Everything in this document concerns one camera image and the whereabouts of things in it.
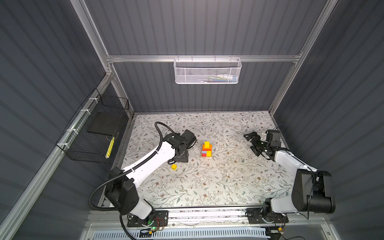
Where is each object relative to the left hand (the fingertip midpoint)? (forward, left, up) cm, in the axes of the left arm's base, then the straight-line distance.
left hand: (176, 157), depth 80 cm
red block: (+7, -17, -11) cm, 21 cm away
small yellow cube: (+7, -20, -10) cm, 23 cm away
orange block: (+8, -18, -7) cm, 21 cm away
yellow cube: (+9, -18, -3) cm, 20 cm away
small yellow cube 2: (0, +2, -12) cm, 12 cm away
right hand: (+10, -44, -2) cm, 45 cm away
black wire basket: (+6, +42, +13) cm, 44 cm away
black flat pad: (+15, +37, +13) cm, 42 cm away
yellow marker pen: (-3, +30, +13) cm, 32 cm away
